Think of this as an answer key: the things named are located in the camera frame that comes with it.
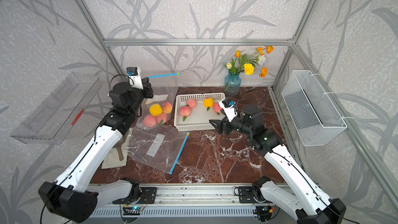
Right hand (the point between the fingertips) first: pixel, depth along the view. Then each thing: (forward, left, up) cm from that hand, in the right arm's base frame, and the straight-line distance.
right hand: (216, 115), depth 69 cm
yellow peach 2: (+27, +4, -24) cm, 36 cm away
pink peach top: (+26, +15, -24) cm, 39 cm away
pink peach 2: (+7, +37, -16) cm, 41 cm away
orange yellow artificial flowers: (+38, -21, 0) cm, 43 cm away
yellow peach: (+12, +34, -12) cm, 38 cm away
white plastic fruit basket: (+22, +14, -28) cm, 38 cm away
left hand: (+13, +31, +11) cm, 35 cm away
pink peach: (+16, +29, -15) cm, 36 cm away
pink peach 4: (+22, -2, -24) cm, 32 cm away
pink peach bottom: (+11, +31, -17) cm, 37 cm away
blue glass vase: (+40, -13, -19) cm, 46 cm away
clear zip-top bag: (-2, +33, -30) cm, 44 cm away
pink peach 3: (+19, +19, -23) cm, 35 cm away
